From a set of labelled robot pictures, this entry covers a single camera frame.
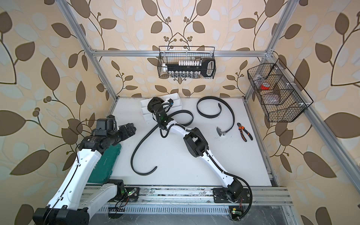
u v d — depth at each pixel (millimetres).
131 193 739
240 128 997
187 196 753
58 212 369
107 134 568
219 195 728
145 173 807
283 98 733
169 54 912
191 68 851
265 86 806
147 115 990
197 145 676
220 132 961
